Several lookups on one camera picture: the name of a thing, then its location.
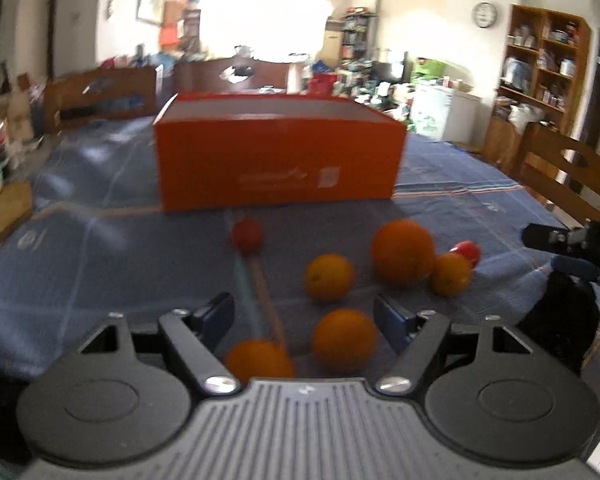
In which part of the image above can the orange cardboard box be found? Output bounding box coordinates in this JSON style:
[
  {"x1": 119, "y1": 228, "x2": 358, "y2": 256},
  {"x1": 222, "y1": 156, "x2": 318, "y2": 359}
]
[{"x1": 154, "y1": 93, "x2": 406, "y2": 212}]

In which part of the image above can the left wooden chair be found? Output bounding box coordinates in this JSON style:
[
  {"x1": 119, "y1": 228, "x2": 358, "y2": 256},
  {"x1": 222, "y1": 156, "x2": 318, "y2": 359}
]
[{"x1": 44, "y1": 66, "x2": 160, "y2": 134}]

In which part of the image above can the small orange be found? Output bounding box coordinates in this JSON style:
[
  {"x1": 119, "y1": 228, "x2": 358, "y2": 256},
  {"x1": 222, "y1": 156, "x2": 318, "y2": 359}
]
[
  {"x1": 304, "y1": 254, "x2": 355, "y2": 302},
  {"x1": 312, "y1": 308, "x2": 378, "y2": 373},
  {"x1": 429, "y1": 252, "x2": 472, "y2": 298},
  {"x1": 224, "y1": 339, "x2": 294, "y2": 384}
]

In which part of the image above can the large orange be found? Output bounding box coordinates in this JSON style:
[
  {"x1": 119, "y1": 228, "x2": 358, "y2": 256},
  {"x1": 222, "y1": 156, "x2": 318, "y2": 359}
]
[{"x1": 370, "y1": 219, "x2": 436, "y2": 288}]

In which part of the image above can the right wooden chair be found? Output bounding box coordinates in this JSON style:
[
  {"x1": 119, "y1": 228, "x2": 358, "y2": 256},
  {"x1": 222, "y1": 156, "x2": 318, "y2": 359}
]
[{"x1": 173, "y1": 56, "x2": 294, "y2": 94}]

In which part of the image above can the red basket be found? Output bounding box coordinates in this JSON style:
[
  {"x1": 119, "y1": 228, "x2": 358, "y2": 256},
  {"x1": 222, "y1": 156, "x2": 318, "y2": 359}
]
[{"x1": 308, "y1": 73, "x2": 338, "y2": 96}]

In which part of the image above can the wooden chair at side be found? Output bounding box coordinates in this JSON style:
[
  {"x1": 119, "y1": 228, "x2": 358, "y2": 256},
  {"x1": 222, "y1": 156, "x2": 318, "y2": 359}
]
[{"x1": 509, "y1": 122, "x2": 600, "y2": 224}]

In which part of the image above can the round wall clock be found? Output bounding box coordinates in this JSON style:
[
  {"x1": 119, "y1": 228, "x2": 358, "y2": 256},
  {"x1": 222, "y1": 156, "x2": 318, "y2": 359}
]
[{"x1": 471, "y1": 1, "x2": 498, "y2": 29}]

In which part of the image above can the white cabinet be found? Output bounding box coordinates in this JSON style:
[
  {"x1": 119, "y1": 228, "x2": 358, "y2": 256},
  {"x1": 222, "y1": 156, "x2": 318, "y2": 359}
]
[{"x1": 410, "y1": 84, "x2": 480, "y2": 144}]

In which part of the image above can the red fruit behind oranges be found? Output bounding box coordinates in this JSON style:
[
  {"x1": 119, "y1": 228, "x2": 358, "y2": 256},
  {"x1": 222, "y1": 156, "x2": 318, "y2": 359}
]
[{"x1": 450, "y1": 240, "x2": 481, "y2": 268}]

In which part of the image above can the blue plaid tablecloth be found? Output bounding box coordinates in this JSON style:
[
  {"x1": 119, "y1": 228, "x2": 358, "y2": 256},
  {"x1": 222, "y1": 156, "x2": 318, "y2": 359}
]
[{"x1": 0, "y1": 118, "x2": 553, "y2": 379}]

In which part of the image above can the wooden board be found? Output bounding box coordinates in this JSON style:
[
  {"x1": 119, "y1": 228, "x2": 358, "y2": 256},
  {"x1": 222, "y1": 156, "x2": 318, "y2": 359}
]
[{"x1": 0, "y1": 182, "x2": 33, "y2": 244}]

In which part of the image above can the small red fruit centre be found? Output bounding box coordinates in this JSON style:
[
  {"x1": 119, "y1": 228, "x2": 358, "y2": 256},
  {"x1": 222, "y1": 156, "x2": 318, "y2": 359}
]
[{"x1": 230, "y1": 218, "x2": 264, "y2": 257}]

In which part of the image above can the wooden bookshelf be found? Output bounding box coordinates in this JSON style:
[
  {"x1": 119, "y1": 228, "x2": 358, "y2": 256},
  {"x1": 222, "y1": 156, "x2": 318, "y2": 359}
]
[{"x1": 482, "y1": 4, "x2": 591, "y2": 172}]

